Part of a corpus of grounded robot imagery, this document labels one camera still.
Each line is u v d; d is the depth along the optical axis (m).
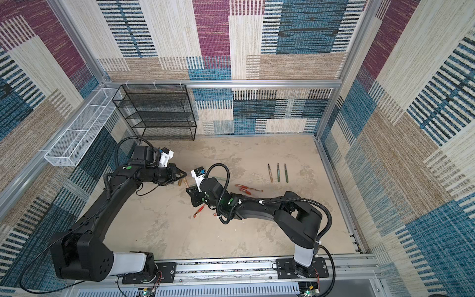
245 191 0.96
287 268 0.74
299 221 0.47
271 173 1.02
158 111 1.09
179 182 0.99
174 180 0.72
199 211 0.89
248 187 0.97
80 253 0.39
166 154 0.75
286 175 1.02
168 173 0.70
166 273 0.73
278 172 1.02
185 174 0.79
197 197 0.70
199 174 0.71
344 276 0.72
